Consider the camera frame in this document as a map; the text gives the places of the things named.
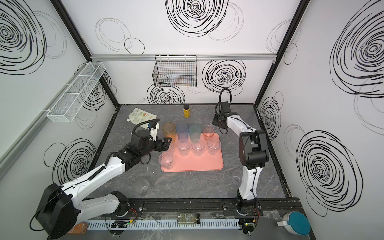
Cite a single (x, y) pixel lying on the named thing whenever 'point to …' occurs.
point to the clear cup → (142, 187)
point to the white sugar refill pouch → (137, 116)
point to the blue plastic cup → (182, 129)
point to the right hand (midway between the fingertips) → (215, 121)
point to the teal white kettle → (295, 223)
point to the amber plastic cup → (169, 130)
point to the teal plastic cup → (194, 132)
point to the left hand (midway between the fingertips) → (166, 137)
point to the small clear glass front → (213, 147)
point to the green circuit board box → (188, 218)
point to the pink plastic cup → (208, 133)
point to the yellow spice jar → (186, 111)
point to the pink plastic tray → (175, 162)
